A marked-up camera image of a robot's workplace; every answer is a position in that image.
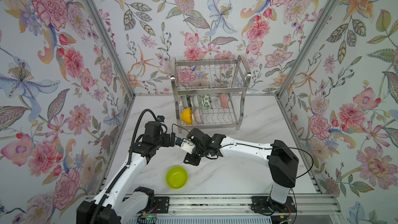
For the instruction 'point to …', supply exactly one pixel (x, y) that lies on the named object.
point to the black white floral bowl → (224, 100)
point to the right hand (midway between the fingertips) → (185, 157)
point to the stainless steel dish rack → (199, 76)
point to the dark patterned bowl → (189, 101)
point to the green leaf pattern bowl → (207, 101)
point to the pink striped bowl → (199, 118)
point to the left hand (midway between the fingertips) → (168, 134)
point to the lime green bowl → (176, 178)
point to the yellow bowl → (186, 116)
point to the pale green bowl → (197, 101)
